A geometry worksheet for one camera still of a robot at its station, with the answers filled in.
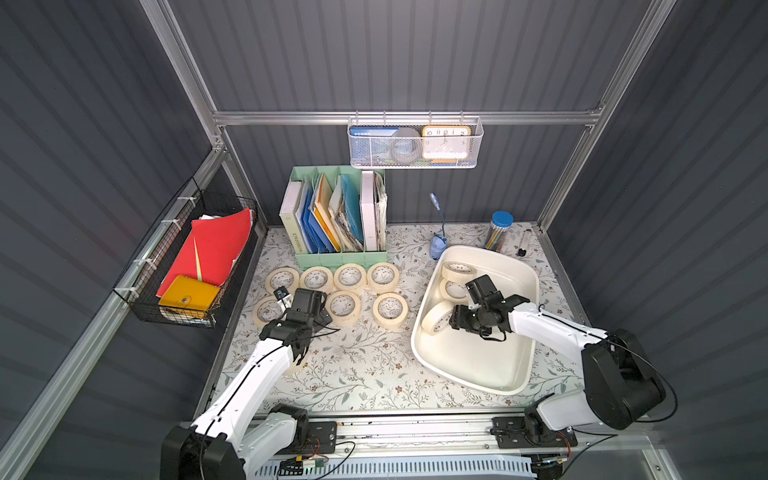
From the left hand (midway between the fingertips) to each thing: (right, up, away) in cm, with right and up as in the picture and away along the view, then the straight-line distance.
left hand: (305, 317), depth 83 cm
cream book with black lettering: (-7, +30, +6) cm, 31 cm away
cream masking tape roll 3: (+10, +10, +22) cm, 26 cm away
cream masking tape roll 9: (+37, -1, +2) cm, 37 cm away
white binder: (+17, +32, +10) cm, 38 cm away
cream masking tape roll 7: (+47, +12, +19) cm, 52 cm away
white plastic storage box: (+55, -14, 0) cm, 57 cm away
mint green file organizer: (+4, +15, +23) cm, 28 cm away
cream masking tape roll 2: (-3, +9, +22) cm, 24 cm away
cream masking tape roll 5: (+8, 0, +15) cm, 17 cm away
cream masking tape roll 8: (+45, +6, +13) cm, 47 cm away
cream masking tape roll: (-15, +10, +22) cm, 28 cm away
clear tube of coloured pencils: (+60, +29, +13) cm, 68 cm away
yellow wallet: (-20, +9, -18) cm, 29 cm away
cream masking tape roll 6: (+24, -1, +14) cm, 28 cm away
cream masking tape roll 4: (+21, +10, +22) cm, 32 cm away
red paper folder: (-21, +19, -9) cm, 30 cm away
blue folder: (0, +22, +15) cm, 27 cm away
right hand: (+46, -2, +7) cm, 47 cm away
